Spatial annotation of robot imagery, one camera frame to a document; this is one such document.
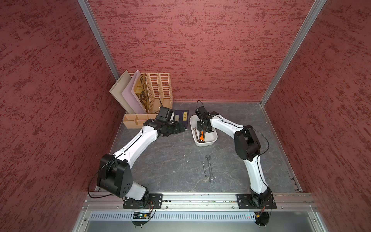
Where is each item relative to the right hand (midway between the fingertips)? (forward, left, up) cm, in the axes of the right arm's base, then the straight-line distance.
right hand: (202, 129), depth 101 cm
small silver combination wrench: (-32, 0, -3) cm, 32 cm away
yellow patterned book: (+22, +42, +19) cm, 51 cm away
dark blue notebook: (+13, +14, -1) cm, 19 cm away
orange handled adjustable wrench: (-6, +1, -1) cm, 6 cm away
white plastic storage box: (-5, -5, -2) cm, 8 cm away
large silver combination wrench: (-20, -2, -2) cm, 21 cm away
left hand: (-10, +16, +14) cm, 23 cm away
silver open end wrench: (+2, +5, -1) cm, 6 cm away
